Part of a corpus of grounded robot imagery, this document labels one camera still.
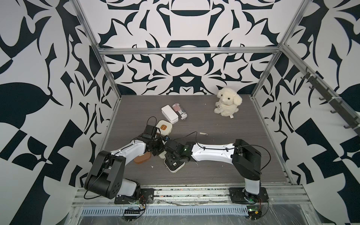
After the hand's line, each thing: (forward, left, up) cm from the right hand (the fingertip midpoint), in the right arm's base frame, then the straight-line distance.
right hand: (167, 154), depth 84 cm
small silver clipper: (+16, -24, -5) cm, 29 cm away
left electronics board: (-28, +18, -8) cm, 34 cm away
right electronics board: (-28, -45, -6) cm, 53 cm away
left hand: (+8, +1, -1) cm, 8 cm away
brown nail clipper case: (-2, +15, -2) cm, 15 cm away
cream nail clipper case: (+20, +3, -3) cm, 20 cm away
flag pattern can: (+32, -8, -1) cm, 33 cm away
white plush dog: (+31, -40, +8) cm, 52 cm away
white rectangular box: (+30, 0, -1) cm, 30 cm away
